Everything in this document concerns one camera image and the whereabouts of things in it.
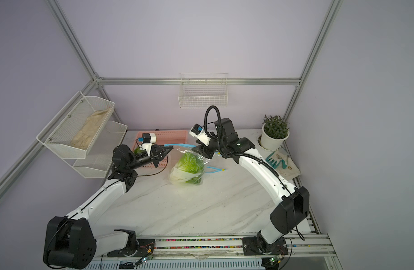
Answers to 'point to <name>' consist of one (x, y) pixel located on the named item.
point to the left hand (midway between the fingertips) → (171, 149)
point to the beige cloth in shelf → (84, 134)
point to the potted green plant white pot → (275, 130)
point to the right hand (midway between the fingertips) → (198, 146)
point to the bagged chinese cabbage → (189, 169)
